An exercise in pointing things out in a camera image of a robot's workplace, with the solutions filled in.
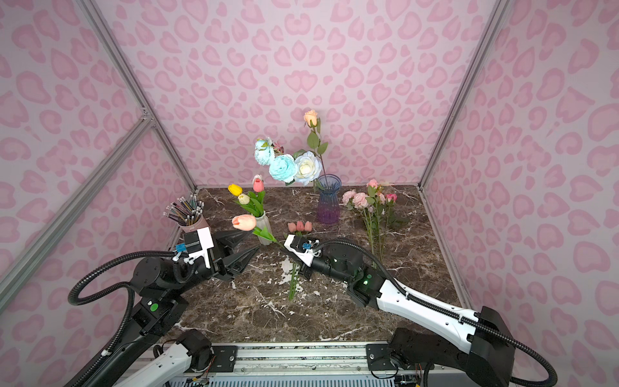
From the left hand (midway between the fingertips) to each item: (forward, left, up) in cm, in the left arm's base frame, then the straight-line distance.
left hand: (254, 240), depth 53 cm
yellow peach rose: (+46, -12, -7) cm, 48 cm away
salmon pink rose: (+41, -37, -33) cm, 64 cm away
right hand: (+5, -5, -13) cm, 15 cm away
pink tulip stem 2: (+29, -6, -38) cm, 48 cm away
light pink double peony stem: (+43, -42, -36) cm, 70 cm away
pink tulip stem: (+28, -3, -36) cm, 45 cm away
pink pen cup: (+27, +32, -33) cm, 53 cm away
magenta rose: (+45, -47, -37) cm, 75 cm away
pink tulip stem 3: (+30, -10, -38) cm, 50 cm away
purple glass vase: (+39, -18, -37) cm, 57 cm away
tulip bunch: (+24, +8, -16) cm, 30 cm away
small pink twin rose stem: (+40, -32, -33) cm, 61 cm away
